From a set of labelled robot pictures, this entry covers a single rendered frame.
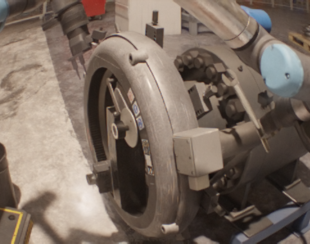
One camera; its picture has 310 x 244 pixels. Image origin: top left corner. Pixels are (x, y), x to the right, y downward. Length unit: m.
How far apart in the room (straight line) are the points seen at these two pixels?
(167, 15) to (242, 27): 4.61
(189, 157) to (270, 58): 0.43
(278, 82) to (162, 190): 0.60
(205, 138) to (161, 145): 0.14
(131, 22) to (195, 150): 4.24
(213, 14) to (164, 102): 0.46
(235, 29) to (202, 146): 0.39
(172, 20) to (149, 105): 4.29
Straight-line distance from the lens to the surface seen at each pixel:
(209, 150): 1.00
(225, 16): 0.68
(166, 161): 1.08
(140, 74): 1.12
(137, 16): 5.15
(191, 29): 5.32
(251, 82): 1.37
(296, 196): 1.77
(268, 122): 0.88
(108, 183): 1.46
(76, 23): 0.94
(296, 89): 0.63
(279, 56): 0.63
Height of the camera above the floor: 1.29
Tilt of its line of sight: 25 degrees down
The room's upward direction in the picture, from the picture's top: 1 degrees clockwise
